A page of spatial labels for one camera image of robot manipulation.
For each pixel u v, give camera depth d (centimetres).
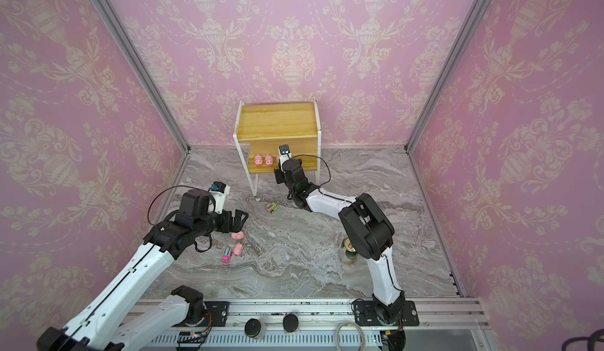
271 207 97
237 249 86
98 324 40
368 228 52
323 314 76
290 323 65
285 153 79
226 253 84
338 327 71
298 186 73
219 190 68
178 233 52
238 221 70
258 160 92
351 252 77
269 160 92
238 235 89
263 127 84
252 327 64
